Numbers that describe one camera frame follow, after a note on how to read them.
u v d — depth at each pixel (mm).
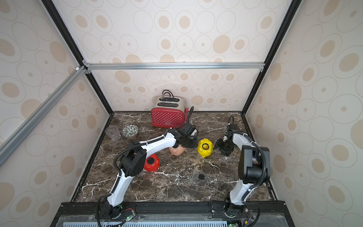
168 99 1050
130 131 1058
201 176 855
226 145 795
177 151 875
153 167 815
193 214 732
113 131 1033
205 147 915
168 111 973
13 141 526
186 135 762
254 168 485
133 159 547
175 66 925
